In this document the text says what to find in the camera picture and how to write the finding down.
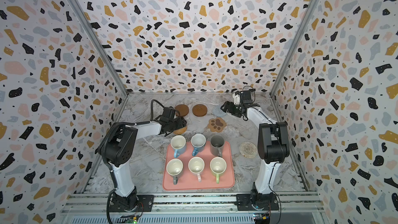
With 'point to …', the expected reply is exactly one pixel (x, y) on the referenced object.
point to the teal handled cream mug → (174, 167)
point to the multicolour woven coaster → (248, 150)
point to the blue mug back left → (178, 143)
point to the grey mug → (216, 143)
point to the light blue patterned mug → (198, 141)
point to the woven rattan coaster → (180, 131)
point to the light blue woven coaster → (218, 112)
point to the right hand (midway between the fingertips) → (226, 108)
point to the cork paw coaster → (216, 124)
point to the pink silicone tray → (188, 180)
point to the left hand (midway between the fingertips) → (185, 122)
